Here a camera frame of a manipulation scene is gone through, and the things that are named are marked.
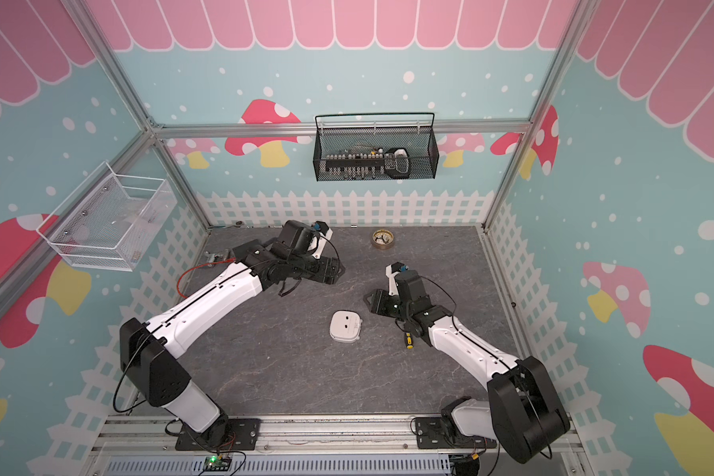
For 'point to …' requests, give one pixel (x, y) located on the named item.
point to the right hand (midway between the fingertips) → (369, 297)
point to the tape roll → (383, 239)
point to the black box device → (252, 248)
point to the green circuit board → (217, 463)
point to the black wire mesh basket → (375, 154)
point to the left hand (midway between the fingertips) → (331, 271)
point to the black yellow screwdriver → (409, 340)
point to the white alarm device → (345, 326)
